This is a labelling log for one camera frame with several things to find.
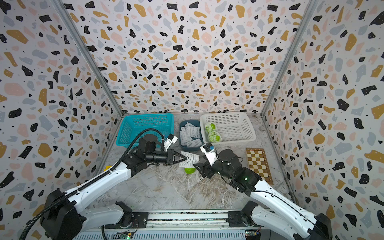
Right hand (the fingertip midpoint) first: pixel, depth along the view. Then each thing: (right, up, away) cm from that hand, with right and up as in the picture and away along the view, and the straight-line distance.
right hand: (200, 160), depth 71 cm
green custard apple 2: (+8, +17, +33) cm, 38 cm away
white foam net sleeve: (-4, 0, +2) cm, 4 cm away
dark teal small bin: (-3, +19, +39) cm, 43 cm away
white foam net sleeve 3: (+9, +9, +27) cm, 30 cm away
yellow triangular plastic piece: (-56, -8, +19) cm, 60 cm away
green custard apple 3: (+11, +9, +29) cm, 32 cm away
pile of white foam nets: (-9, +13, +35) cm, 38 cm away
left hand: (-6, +1, -1) cm, 6 cm away
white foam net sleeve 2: (+5, +15, +32) cm, 36 cm away
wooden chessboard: (+35, -6, +21) cm, 42 cm away
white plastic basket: (+17, +14, +42) cm, 48 cm away
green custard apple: (-6, -9, +15) cm, 18 cm away
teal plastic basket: (-51, +18, +38) cm, 66 cm away
